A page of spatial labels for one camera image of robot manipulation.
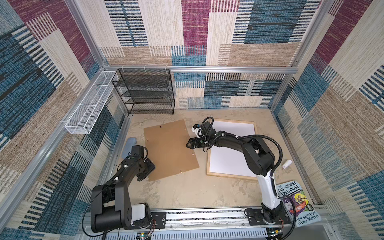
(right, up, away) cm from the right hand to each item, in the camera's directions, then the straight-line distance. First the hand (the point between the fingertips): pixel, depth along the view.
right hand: (191, 146), depth 97 cm
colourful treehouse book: (+55, -29, -24) cm, 67 cm away
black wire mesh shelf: (-34, +38, +15) cm, 53 cm away
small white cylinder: (+56, -9, -7) cm, 57 cm away
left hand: (-24, -11, -7) cm, 27 cm away
